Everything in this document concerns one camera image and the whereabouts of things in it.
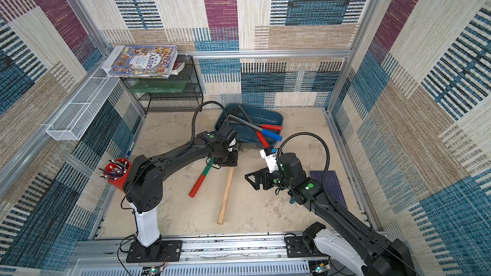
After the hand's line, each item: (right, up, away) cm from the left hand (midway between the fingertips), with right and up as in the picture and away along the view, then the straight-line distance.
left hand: (237, 164), depth 89 cm
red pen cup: (-50, -2, -7) cm, 51 cm away
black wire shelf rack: (-29, +34, +7) cm, 45 cm away
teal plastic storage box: (+9, +24, +27) cm, 37 cm away
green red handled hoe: (-18, -7, +3) cm, 19 cm away
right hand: (+8, -3, -12) cm, 15 cm away
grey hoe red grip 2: (+12, +10, +7) cm, 17 cm away
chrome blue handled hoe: (+14, +14, +5) cm, 21 cm away
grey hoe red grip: (+18, +17, +14) cm, 28 cm away
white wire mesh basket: (-59, +19, -17) cm, 64 cm away
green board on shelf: (-41, +37, +9) cm, 56 cm away
